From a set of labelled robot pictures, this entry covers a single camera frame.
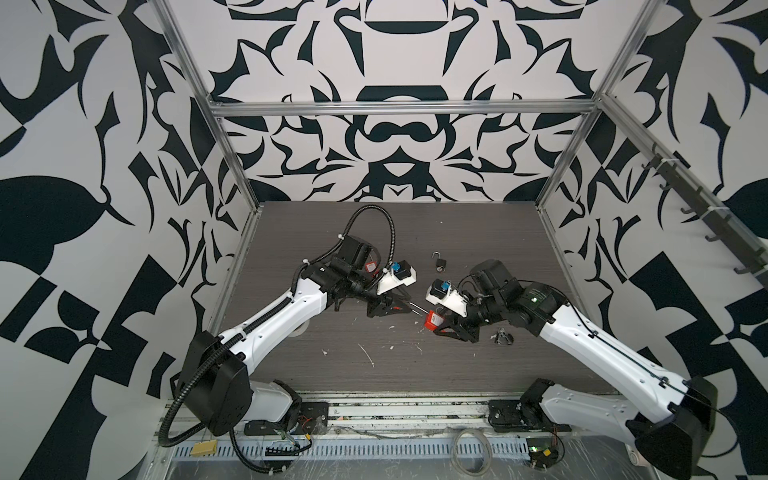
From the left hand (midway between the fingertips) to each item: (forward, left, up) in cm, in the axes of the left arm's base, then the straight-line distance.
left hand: (410, 296), depth 73 cm
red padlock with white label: (-5, -5, -1) cm, 7 cm away
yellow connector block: (-27, +49, -19) cm, 59 cm away
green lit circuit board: (-30, -30, -21) cm, 47 cm away
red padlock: (-7, -5, -1) cm, 8 cm away
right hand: (-5, -7, -2) cm, 9 cm away
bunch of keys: (-4, -27, -18) cm, 32 cm away
